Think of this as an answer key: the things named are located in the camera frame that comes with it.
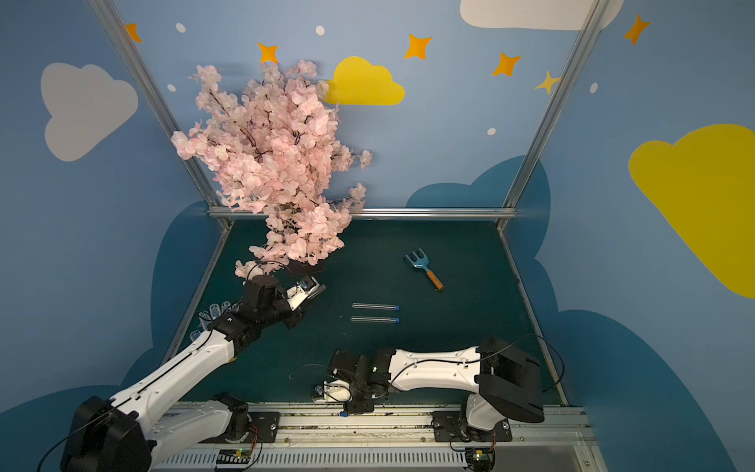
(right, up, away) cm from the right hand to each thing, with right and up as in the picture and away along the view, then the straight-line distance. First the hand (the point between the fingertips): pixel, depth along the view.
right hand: (351, 393), depth 77 cm
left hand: (-13, +26, +6) cm, 30 cm away
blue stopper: (+13, +15, +16) cm, 26 cm away
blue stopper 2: (-2, -6, 0) cm, 6 cm away
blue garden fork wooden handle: (+23, +34, +31) cm, 51 cm away
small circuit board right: (+33, -14, -4) cm, 36 cm away
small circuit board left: (-29, -14, -4) cm, 33 cm away
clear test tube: (+6, +19, +21) cm, 29 cm away
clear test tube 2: (+6, +15, +18) cm, 24 cm away
